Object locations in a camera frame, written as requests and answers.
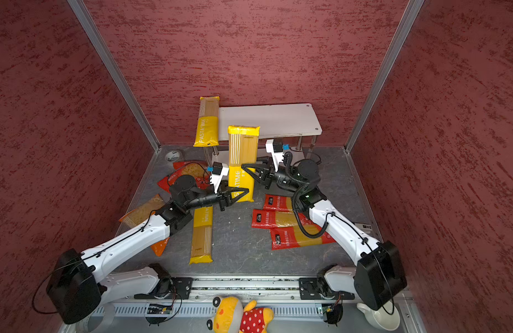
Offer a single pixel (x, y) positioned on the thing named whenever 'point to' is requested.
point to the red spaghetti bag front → (308, 232)
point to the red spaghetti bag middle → (267, 218)
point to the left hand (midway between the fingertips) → (247, 192)
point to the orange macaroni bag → (142, 214)
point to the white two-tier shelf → (273, 121)
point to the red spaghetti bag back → (276, 202)
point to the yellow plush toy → (230, 316)
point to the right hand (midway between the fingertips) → (241, 169)
